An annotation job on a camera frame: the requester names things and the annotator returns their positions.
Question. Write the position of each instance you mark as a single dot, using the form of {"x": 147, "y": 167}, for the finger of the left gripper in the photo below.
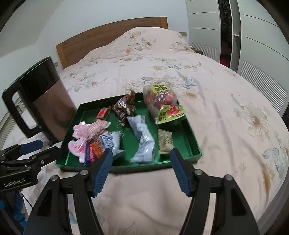
{"x": 45, "y": 157}
{"x": 17, "y": 151}

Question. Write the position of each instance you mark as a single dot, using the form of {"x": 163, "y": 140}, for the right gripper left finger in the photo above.
{"x": 99, "y": 171}

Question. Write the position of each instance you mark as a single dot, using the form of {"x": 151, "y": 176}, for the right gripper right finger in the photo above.
{"x": 183, "y": 170}

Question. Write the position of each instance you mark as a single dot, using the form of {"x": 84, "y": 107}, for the pink heart snack bag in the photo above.
{"x": 82, "y": 132}

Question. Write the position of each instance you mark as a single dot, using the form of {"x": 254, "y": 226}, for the white blue snack packet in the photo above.
{"x": 146, "y": 148}

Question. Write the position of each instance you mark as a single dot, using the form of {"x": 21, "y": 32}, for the pink striped snack packet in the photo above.
{"x": 95, "y": 127}

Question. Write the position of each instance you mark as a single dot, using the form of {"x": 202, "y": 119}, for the brown gold snack packet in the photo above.
{"x": 125, "y": 107}

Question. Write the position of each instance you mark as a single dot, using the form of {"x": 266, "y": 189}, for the clear bag of mixed snacks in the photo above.
{"x": 158, "y": 95}

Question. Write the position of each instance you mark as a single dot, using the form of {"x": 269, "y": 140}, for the blue noodle snack packet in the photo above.
{"x": 96, "y": 146}

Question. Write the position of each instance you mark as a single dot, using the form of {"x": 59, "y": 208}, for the beige biscuit packet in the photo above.
{"x": 165, "y": 141}

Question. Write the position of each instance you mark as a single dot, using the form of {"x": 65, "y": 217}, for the green tray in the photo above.
{"x": 182, "y": 135}

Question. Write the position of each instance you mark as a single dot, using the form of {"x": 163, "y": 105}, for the black brown trash bin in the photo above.
{"x": 46, "y": 99}

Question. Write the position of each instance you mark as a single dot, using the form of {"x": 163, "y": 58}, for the green label fruit snack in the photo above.
{"x": 169, "y": 113}

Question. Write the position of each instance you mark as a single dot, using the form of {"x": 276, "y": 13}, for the small red candy packet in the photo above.
{"x": 103, "y": 113}

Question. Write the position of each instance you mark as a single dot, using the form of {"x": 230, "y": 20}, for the floral bed quilt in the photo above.
{"x": 243, "y": 141}

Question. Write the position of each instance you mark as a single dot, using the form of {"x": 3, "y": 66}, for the wooden headboard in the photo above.
{"x": 75, "y": 48}

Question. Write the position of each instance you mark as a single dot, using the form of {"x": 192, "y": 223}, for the white wardrobe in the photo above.
{"x": 259, "y": 50}

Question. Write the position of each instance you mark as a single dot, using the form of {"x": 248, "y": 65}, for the blue handle grip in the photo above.
{"x": 14, "y": 214}

